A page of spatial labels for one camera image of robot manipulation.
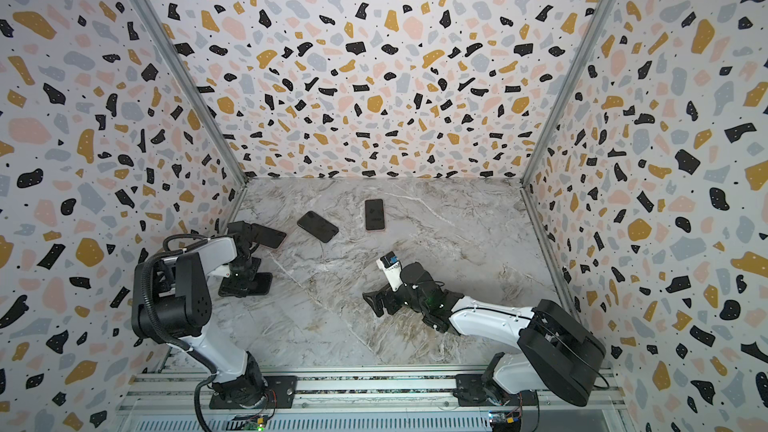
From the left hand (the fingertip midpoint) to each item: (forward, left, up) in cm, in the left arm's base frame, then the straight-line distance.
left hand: (251, 273), depth 93 cm
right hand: (-9, -39, +10) cm, 41 cm away
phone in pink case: (+23, -37, 0) cm, 44 cm away
